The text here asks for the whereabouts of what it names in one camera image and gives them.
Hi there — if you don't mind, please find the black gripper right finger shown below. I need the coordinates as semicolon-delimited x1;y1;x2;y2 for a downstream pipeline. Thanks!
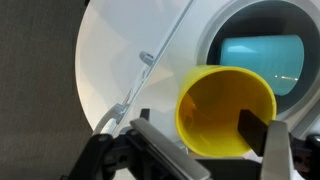
237;109;293;180

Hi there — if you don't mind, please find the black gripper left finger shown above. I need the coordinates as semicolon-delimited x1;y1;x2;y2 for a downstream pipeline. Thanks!
129;117;212;180

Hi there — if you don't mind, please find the large yellow plastic cup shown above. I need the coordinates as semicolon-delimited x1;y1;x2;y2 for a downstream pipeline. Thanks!
175;64;278;159

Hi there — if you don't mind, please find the teal plastic cup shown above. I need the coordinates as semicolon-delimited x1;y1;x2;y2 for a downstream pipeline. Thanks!
219;34;305;97

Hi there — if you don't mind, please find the white toy kitchen cabinet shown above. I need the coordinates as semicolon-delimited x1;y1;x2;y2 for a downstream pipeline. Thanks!
93;0;320;180

